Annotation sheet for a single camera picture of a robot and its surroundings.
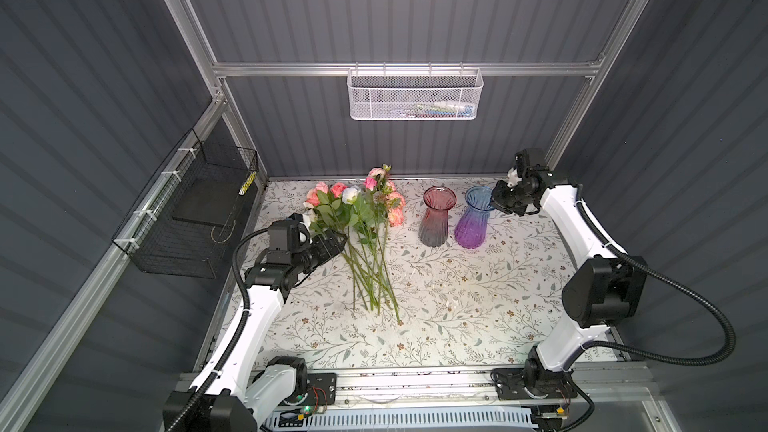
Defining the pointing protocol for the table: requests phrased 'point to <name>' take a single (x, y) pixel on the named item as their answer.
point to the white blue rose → (310, 218)
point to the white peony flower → (350, 196)
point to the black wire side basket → (182, 224)
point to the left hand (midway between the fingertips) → (337, 243)
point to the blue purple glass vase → (471, 228)
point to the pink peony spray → (385, 206)
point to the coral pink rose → (339, 190)
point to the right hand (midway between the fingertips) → (494, 203)
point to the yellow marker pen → (248, 183)
